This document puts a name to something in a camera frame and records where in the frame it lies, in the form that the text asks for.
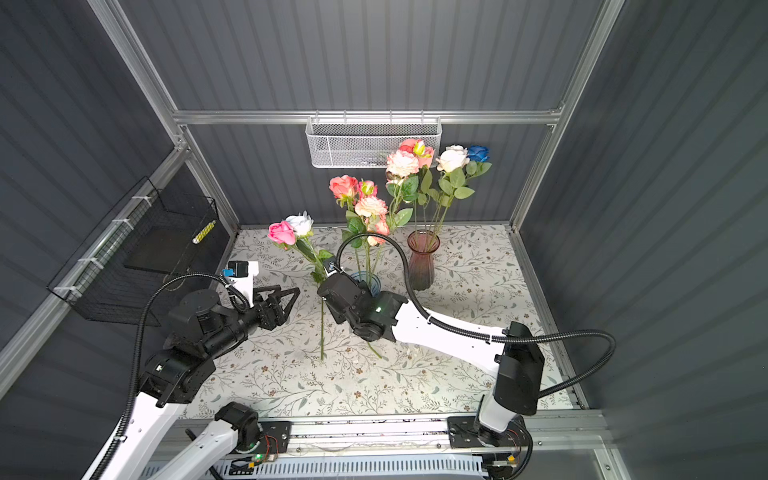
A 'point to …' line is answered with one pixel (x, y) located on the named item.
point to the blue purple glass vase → (372, 280)
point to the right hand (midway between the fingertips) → (343, 294)
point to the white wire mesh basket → (366, 142)
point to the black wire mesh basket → (152, 234)
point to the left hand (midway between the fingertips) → (290, 289)
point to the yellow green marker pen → (203, 232)
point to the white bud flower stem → (322, 329)
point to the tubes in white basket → (375, 157)
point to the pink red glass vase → (423, 243)
